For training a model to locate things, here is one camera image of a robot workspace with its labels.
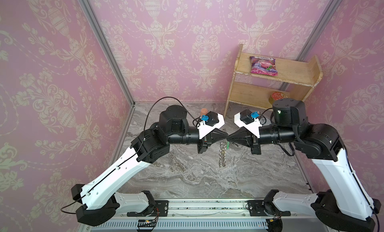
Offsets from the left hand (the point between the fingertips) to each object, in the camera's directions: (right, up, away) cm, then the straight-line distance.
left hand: (226, 136), depth 49 cm
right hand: (+2, 0, +2) cm, 3 cm away
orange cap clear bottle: (-4, +10, +52) cm, 54 cm away
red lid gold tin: (+40, +20, +42) cm, 61 cm away
